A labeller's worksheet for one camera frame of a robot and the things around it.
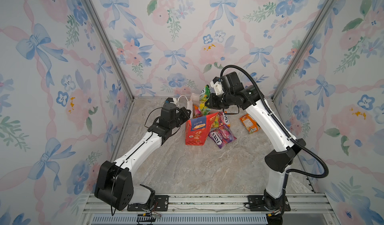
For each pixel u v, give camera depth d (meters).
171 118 0.62
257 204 0.73
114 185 0.40
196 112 0.86
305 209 0.74
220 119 1.03
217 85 0.67
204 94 0.73
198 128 0.79
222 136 0.95
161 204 0.74
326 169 0.41
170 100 0.74
